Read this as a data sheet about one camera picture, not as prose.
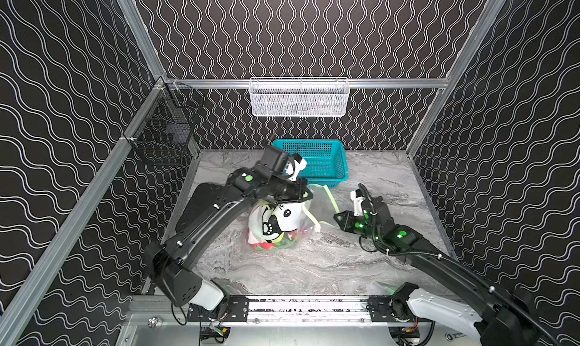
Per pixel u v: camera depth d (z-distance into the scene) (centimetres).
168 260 41
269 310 76
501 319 39
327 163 116
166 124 100
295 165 57
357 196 72
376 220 59
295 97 103
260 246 81
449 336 70
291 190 61
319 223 70
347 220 69
